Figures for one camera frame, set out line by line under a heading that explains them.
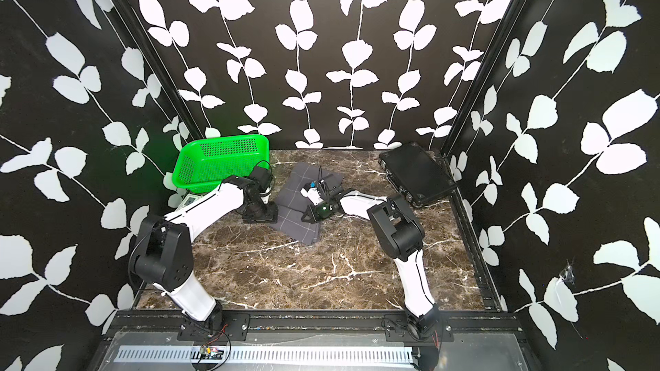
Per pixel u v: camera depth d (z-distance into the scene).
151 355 0.70
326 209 0.86
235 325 0.75
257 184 0.75
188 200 1.01
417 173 1.31
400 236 0.55
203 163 1.15
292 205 1.01
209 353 0.70
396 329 0.73
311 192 0.90
